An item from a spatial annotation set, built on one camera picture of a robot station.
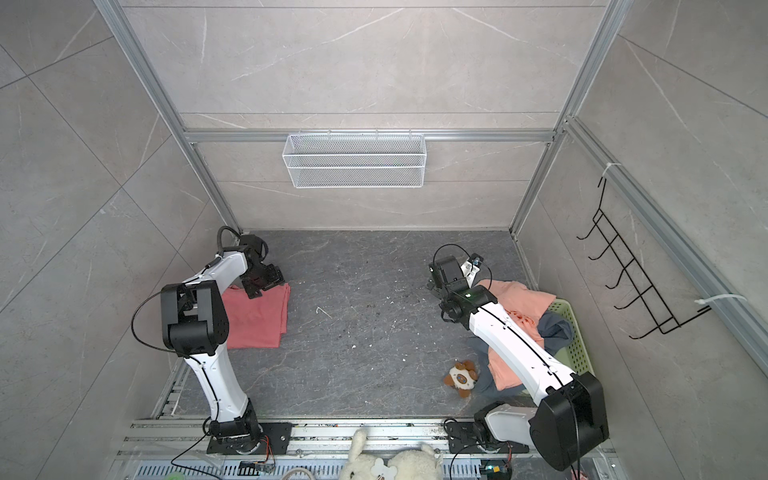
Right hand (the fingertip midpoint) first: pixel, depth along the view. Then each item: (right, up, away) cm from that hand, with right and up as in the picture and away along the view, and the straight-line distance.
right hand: (447, 282), depth 84 cm
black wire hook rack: (+40, -3, -21) cm, 45 cm away
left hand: (-56, -1, +15) cm, 58 cm away
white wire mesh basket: (-29, +41, +17) cm, 53 cm away
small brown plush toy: (+4, -26, -2) cm, 26 cm away
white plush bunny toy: (-10, -37, -21) cm, 44 cm away
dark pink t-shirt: (-58, -14, +9) cm, 61 cm away
